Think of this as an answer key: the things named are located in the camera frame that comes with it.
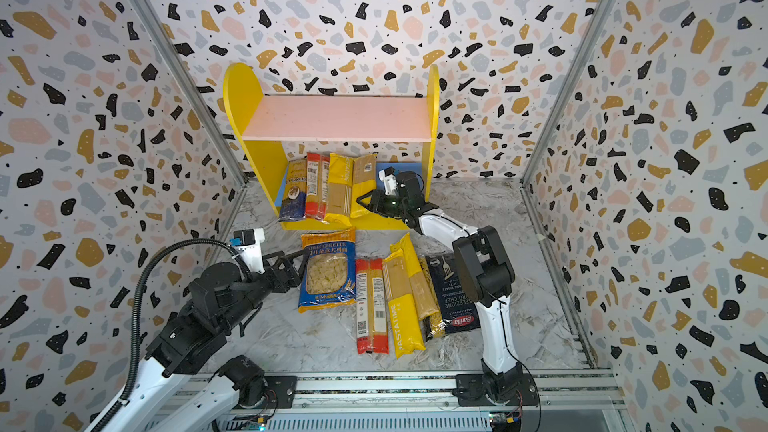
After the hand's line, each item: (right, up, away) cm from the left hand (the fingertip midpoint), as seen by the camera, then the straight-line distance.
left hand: (297, 249), depth 66 cm
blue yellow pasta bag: (-10, +10, +25) cm, 28 cm away
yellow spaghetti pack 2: (+11, +17, +31) cm, 37 cm away
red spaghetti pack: (-4, +16, +29) cm, 33 cm away
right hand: (+9, +13, +23) cm, 28 cm away
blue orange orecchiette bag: (+1, -12, +25) cm, 28 cm away
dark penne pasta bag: (+39, -20, +17) cm, 47 cm away
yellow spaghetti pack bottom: (+24, -23, +15) cm, 37 cm away
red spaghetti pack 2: (+15, -22, +17) cm, 31 cm away
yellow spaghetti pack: (+4, +15, +29) cm, 33 cm away
